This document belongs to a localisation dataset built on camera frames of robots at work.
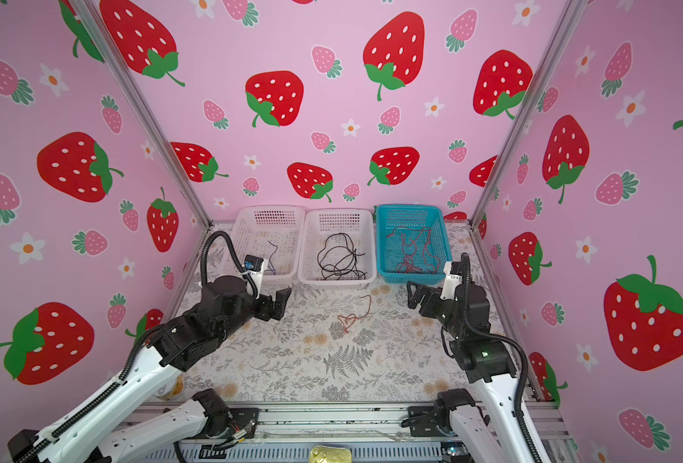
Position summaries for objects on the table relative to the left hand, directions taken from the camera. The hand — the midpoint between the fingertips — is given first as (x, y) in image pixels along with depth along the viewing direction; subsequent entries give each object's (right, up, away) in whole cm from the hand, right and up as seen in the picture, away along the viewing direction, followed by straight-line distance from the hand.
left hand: (277, 285), depth 71 cm
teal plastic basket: (+34, +9, +41) cm, 54 cm away
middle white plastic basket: (+6, +19, +43) cm, 48 cm away
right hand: (+36, -1, +1) cm, 36 cm away
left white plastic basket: (-14, +15, +46) cm, 51 cm away
